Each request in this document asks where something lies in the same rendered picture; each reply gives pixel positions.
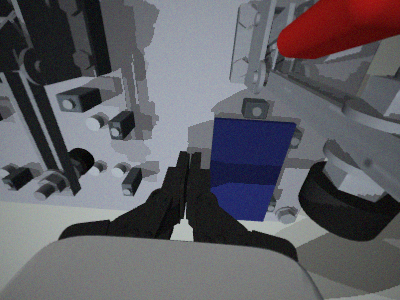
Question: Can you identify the toggle clamp with red handle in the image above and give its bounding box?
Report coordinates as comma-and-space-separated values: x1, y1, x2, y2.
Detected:
229, 0, 400, 242
0, 0, 112, 201

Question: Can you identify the grey fixture plate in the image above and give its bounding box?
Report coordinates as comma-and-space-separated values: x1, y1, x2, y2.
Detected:
0, 0, 382, 222

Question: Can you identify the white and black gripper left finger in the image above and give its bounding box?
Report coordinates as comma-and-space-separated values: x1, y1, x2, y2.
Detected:
58, 151, 190, 240

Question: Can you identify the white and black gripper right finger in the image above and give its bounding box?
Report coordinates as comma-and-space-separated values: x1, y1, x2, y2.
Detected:
186, 152, 298, 262

